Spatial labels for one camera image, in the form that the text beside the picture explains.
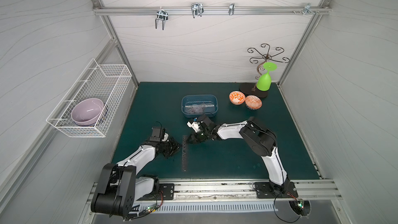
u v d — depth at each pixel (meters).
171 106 1.08
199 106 1.06
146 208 0.69
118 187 0.41
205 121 0.78
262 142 0.54
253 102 1.08
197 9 0.76
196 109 1.04
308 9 0.77
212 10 0.77
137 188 0.51
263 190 0.74
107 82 0.78
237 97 1.11
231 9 0.79
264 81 0.90
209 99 1.04
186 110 1.04
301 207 0.72
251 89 1.15
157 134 0.71
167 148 0.75
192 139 0.83
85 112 0.60
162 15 0.78
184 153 0.86
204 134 0.82
